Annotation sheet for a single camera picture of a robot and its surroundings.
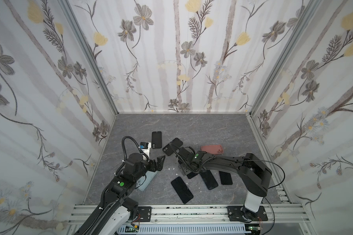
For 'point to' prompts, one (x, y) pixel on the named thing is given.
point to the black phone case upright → (156, 139)
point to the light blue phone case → (143, 181)
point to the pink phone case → (213, 149)
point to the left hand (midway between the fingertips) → (156, 151)
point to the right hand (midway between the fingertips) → (183, 162)
